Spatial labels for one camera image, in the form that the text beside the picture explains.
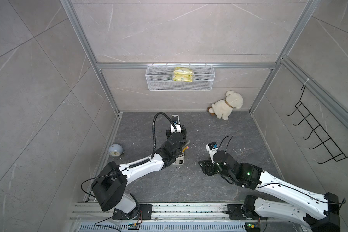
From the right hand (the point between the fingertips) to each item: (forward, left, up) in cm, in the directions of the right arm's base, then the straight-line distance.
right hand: (204, 161), depth 74 cm
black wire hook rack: (+9, -53, +14) cm, 55 cm away
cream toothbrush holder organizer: (+5, +12, -9) cm, 16 cm away
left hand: (+19, +13, +12) cm, 26 cm away
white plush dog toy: (+48, -22, -8) cm, 53 cm away
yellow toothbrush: (+9, +8, -1) cm, 12 cm away
